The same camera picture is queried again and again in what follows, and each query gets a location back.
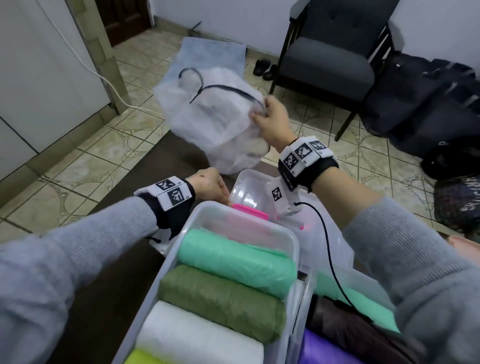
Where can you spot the black wristband with markers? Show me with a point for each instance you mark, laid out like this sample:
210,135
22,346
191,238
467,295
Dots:
322,172
172,221

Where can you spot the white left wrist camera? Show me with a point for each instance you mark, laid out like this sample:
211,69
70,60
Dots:
159,243

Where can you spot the brown bag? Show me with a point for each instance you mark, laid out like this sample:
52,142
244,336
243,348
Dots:
356,330

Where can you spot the person's right hand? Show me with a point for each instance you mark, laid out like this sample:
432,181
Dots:
275,123

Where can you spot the pair of black shoes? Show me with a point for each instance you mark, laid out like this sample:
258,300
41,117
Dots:
262,67

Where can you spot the person's right forearm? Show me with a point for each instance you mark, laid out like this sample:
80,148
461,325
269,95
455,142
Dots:
393,243

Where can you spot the white cabinet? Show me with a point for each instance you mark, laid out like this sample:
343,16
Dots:
45,75

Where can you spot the brown wooden door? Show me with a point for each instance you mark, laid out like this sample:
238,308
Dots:
120,18

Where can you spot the blue-grey floor mat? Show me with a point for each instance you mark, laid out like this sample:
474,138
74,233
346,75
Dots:
213,52

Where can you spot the small clear plastic bin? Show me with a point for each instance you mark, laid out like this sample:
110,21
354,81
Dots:
303,318

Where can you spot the olive green bag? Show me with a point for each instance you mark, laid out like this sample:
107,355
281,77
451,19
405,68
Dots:
221,300

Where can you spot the black chair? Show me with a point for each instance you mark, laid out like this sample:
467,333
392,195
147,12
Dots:
326,67

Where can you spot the black right wristband with markers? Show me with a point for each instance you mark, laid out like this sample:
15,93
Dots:
322,172

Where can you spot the black left wristband with markers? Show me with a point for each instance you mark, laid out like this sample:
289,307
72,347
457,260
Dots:
172,221

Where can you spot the white bag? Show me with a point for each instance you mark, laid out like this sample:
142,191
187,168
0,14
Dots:
195,337

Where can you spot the person's left hand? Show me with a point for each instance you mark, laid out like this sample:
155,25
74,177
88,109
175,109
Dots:
208,183

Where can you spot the purple bag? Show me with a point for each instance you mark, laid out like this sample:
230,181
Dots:
322,350

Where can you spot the person's left forearm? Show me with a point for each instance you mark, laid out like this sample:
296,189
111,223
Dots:
75,255

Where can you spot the translucent zipper bag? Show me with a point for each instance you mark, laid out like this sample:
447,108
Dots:
210,123

